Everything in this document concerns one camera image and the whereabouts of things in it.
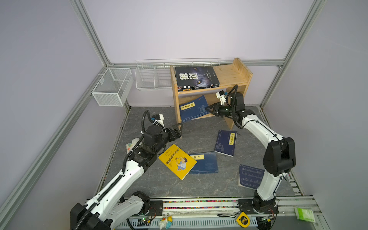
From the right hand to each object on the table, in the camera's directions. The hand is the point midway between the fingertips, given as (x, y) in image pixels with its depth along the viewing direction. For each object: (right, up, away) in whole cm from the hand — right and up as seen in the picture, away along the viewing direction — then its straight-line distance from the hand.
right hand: (205, 109), depth 84 cm
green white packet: (+47, -53, -15) cm, 73 cm away
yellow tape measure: (+16, -55, -16) cm, 59 cm away
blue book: (+1, -33, +4) cm, 34 cm away
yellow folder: (-17, -32, +5) cm, 36 cm away
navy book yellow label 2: (+15, -22, +13) cm, 30 cm away
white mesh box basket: (-64, +18, +17) cm, 69 cm away
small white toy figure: (-21, -55, -17) cm, 61 cm away
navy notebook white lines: (+26, -40, -1) cm, 48 cm away
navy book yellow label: (-7, +1, +2) cm, 7 cm away
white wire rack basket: (-32, +26, +15) cm, 44 cm away
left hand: (-16, -10, -11) cm, 22 cm away
